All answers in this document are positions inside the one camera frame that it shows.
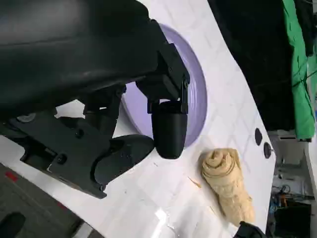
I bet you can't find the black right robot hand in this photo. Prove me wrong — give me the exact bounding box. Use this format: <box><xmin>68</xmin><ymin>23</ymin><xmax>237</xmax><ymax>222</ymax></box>
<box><xmin>235</xmin><ymin>220</ymin><xmax>267</xmax><ymax>238</ymax></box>

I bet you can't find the white workshop desk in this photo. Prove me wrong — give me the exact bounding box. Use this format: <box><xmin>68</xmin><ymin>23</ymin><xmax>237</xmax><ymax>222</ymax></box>
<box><xmin>268</xmin><ymin>131</ymin><xmax>315</xmax><ymax>199</ymax></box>

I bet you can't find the beige towel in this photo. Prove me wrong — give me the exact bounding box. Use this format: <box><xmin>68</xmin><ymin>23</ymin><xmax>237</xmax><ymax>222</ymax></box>
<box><xmin>198</xmin><ymin>147</ymin><xmax>256</xmax><ymax>228</ymax></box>

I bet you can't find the green cloth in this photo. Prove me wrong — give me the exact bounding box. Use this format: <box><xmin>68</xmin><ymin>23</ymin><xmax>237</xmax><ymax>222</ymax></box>
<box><xmin>282</xmin><ymin>0</ymin><xmax>316</xmax><ymax>142</ymax></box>

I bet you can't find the lilac plate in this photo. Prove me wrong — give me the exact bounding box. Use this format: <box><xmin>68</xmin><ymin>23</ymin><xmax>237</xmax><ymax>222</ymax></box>
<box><xmin>120</xmin><ymin>23</ymin><xmax>208</xmax><ymax>149</ymax></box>

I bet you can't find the black backdrop cloth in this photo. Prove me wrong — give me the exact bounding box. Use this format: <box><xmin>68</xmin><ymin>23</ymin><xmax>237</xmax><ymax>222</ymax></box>
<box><xmin>207</xmin><ymin>0</ymin><xmax>298</xmax><ymax>132</ymax></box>

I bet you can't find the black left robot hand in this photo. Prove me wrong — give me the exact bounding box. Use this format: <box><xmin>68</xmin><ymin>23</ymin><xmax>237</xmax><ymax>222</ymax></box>
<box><xmin>0</xmin><ymin>0</ymin><xmax>191</xmax><ymax>200</ymax></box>

